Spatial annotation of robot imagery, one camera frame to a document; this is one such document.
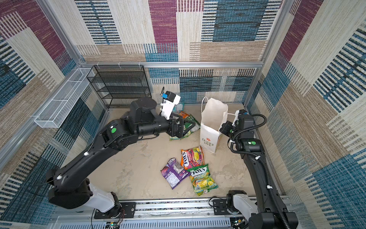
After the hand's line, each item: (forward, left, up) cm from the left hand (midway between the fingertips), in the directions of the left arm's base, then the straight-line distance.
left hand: (189, 121), depth 55 cm
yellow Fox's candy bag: (+19, +9, -41) cm, 46 cm away
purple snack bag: (-5, +8, -39) cm, 40 cm away
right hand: (+11, -19, -19) cm, 29 cm away
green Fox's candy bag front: (-10, -7, -39) cm, 41 cm away
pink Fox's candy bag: (+4, -2, -40) cm, 40 cm away
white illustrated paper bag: (+27, -17, -27) cm, 42 cm away
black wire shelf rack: (+55, +51, -23) cm, 78 cm away
